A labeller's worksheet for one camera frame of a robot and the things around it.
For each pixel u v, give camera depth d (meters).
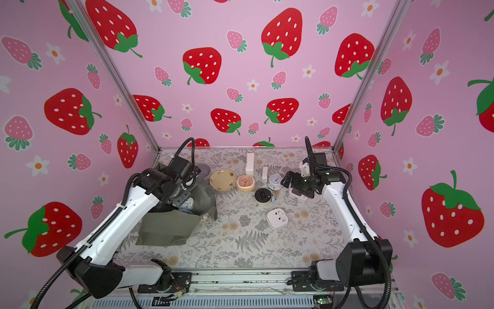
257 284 0.75
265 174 1.04
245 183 1.01
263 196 0.95
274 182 0.99
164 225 0.72
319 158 0.62
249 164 1.06
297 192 0.98
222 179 1.07
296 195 0.95
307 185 0.66
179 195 0.56
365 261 0.40
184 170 0.57
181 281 0.74
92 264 0.39
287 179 0.73
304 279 0.74
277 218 0.88
